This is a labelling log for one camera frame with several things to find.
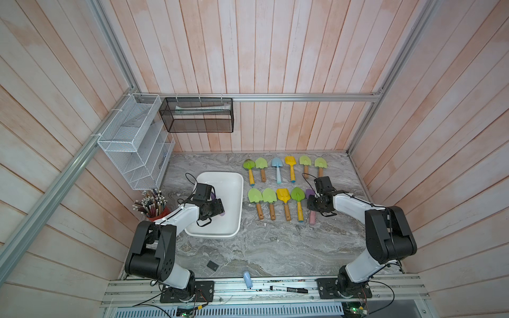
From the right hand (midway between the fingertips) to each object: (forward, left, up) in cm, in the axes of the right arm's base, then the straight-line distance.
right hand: (312, 203), depth 97 cm
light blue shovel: (+27, +16, +1) cm, 32 cm away
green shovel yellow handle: (+25, +32, +1) cm, 40 cm away
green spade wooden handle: (+28, -10, 0) cm, 30 cm away
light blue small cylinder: (-35, +31, +2) cm, 47 cm away
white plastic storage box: (+9, +43, 0) cm, 44 cm away
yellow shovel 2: (+29, +7, 0) cm, 30 cm away
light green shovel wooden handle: (+28, -1, 0) cm, 28 cm away
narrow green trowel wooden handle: (+4, +21, 0) cm, 21 cm away
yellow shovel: (+4, +14, +2) cm, 14 cm away
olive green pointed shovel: (+26, +25, 0) cm, 36 cm away
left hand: (-6, +46, +2) cm, 47 cm away
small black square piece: (-30, +46, 0) cm, 55 cm away
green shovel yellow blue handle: (+5, +6, +1) cm, 8 cm away
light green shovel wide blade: (+4, +28, 0) cm, 29 cm away
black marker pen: (-38, +10, -1) cm, 39 cm away
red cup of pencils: (-12, +70, +18) cm, 73 cm away
